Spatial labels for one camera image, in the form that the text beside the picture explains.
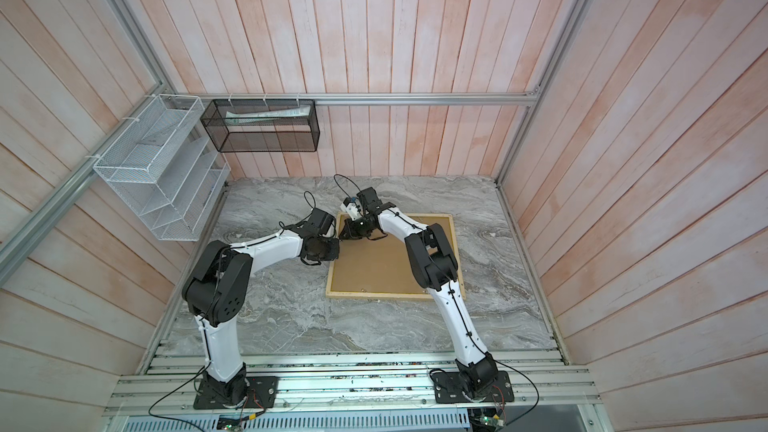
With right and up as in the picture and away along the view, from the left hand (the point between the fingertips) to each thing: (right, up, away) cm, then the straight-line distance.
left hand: (336, 257), depth 97 cm
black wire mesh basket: (-28, +47, +9) cm, 55 cm away
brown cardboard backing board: (+15, -2, -2) cm, 16 cm away
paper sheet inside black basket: (-30, +45, -7) cm, 54 cm away
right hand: (0, +6, +6) cm, 8 cm away
